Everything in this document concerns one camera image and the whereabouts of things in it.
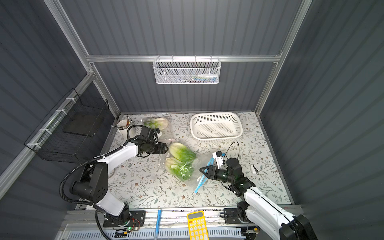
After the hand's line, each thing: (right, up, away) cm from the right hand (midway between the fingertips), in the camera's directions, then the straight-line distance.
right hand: (203, 171), depth 77 cm
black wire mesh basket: (-67, +19, -5) cm, 70 cm away
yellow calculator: (-4, -24, -7) cm, 26 cm away
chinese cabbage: (-12, +8, +11) cm, 18 cm away
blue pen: (-23, -24, -6) cm, 34 cm away
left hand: (-23, +9, +13) cm, 28 cm away
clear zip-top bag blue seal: (-1, +2, +16) cm, 16 cm away
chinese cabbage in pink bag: (-32, +26, +25) cm, 49 cm away
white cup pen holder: (-54, +25, +25) cm, 64 cm away
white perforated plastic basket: (+12, +23, +34) cm, 43 cm away
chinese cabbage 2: (-10, 0, +2) cm, 11 cm away
